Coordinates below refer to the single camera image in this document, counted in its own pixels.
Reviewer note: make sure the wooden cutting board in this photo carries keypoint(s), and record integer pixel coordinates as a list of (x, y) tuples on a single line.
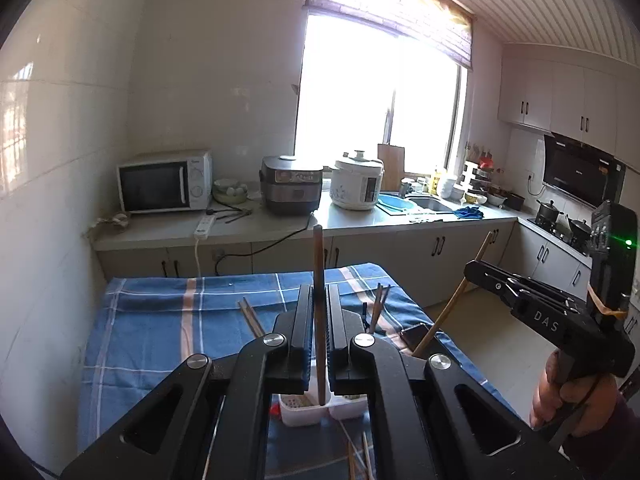
[(391, 167)]

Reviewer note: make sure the garlic bulbs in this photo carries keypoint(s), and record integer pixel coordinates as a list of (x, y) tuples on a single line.
[(116, 222)]

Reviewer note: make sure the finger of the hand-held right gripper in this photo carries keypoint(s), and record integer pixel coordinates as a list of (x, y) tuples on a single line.
[(492, 280)]

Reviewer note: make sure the white power strip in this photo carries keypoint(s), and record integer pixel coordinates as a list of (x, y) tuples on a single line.
[(204, 227)]

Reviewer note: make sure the black range hood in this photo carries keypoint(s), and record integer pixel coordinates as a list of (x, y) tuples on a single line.
[(580, 172)]

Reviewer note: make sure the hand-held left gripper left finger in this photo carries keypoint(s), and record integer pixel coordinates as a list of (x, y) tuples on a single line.
[(300, 340)]

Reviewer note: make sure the bowl of eggs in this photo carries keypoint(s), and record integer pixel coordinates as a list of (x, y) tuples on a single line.
[(230, 192)]

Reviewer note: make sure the white plastic utensil holder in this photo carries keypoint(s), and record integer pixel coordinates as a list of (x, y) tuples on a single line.
[(300, 412)]

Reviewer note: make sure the stack of white bowls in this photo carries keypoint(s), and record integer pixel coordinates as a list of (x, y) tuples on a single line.
[(447, 186)]

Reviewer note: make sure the white base cabinets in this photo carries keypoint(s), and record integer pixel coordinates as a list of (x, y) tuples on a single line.
[(440, 255)]

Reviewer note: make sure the white wall cabinets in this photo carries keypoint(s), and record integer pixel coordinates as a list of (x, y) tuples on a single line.
[(565, 95)]

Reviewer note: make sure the yellow bottle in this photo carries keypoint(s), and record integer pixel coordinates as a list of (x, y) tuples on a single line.
[(437, 180)]

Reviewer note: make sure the dark rice cooker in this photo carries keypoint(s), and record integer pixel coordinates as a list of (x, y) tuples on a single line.
[(292, 195)]

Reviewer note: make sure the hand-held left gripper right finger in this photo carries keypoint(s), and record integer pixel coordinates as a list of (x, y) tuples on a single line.
[(340, 340)]

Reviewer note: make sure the white spice rack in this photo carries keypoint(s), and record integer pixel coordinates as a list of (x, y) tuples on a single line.
[(475, 175)]

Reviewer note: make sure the blue plaid tablecloth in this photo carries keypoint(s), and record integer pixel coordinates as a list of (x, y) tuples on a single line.
[(150, 335)]

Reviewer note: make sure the dark brown chopstick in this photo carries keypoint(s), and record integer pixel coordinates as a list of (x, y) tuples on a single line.
[(318, 260)]

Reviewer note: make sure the dark phone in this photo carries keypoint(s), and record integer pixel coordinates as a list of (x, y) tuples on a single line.
[(415, 335)]

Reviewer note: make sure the blue rag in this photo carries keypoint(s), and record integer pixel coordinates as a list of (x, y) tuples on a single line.
[(469, 213)]

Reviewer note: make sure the bamboo window blind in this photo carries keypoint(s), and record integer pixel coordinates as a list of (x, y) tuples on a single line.
[(400, 5)]

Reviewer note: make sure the steel kitchen sink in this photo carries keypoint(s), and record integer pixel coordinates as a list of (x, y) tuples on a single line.
[(432, 204)]

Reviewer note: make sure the teal plastic tray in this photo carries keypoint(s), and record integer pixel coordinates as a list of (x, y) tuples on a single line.
[(395, 205)]

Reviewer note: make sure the white rice cooker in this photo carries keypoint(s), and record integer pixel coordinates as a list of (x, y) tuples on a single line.
[(352, 185)]

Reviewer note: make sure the kitchen window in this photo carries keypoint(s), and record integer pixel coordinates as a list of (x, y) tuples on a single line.
[(350, 100)]

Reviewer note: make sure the person's right hand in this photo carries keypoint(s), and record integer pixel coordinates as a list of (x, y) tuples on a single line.
[(590, 405)]

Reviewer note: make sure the light wooden chopstick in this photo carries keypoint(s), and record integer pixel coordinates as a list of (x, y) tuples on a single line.
[(450, 305)]

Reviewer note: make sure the black cooking pot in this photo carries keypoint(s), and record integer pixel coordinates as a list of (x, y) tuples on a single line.
[(549, 212), (580, 227)]

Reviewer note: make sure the white microwave oven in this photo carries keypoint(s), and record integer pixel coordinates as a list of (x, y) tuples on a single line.
[(150, 182)]

